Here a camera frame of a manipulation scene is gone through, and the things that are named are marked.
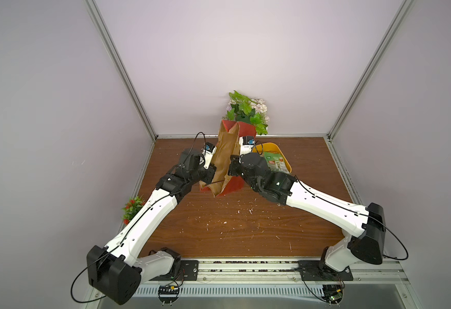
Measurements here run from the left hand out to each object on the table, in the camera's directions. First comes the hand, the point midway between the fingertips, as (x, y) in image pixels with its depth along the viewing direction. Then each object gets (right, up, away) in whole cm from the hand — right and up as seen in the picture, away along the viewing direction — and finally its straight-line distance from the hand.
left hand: (212, 163), depth 77 cm
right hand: (+9, +5, -6) cm, 12 cm away
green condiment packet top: (+31, -1, +21) cm, 38 cm away
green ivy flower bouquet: (+13, +25, +10) cm, 30 cm away
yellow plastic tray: (+31, +7, +31) cm, 45 cm away
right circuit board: (+46, -49, -7) cm, 68 cm away
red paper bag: (+6, +8, +2) cm, 10 cm away
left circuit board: (-17, -50, -5) cm, 53 cm away
